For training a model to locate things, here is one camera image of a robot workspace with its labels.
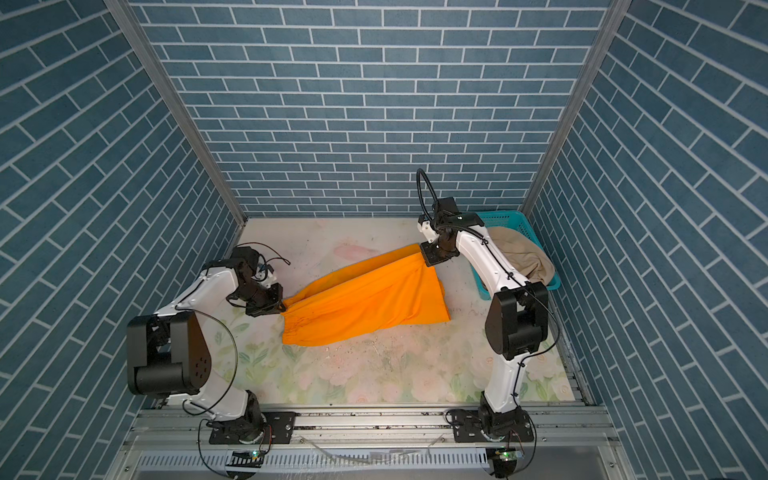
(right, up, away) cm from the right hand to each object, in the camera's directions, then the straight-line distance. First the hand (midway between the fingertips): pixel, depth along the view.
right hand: (428, 253), depth 90 cm
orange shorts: (-12, -12, -1) cm, 17 cm away
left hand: (-44, -16, -2) cm, 46 cm away
